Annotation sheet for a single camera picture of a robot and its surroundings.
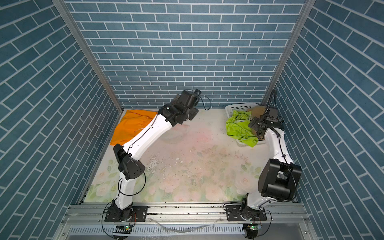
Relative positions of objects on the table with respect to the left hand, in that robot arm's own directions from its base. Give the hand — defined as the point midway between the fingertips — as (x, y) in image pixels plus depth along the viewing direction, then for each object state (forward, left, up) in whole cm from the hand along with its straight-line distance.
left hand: (184, 103), depth 81 cm
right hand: (-6, -43, -11) cm, 45 cm away
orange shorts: (+11, +39, -28) cm, 49 cm away
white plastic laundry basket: (+19, -33, -23) cm, 44 cm away
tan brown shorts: (+16, -53, -23) cm, 60 cm away
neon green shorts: (-2, -33, -19) cm, 39 cm away
